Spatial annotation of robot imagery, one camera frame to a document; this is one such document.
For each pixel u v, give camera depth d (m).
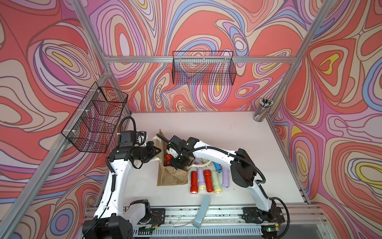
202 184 0.80
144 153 0.67
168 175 0.73
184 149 0.63
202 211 0.75
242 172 0.51
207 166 0.89
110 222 0.37
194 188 0.79
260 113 1.08
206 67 0.95
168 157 0.82
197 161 0.89
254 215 0.73
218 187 0.79
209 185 0.81
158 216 0.73
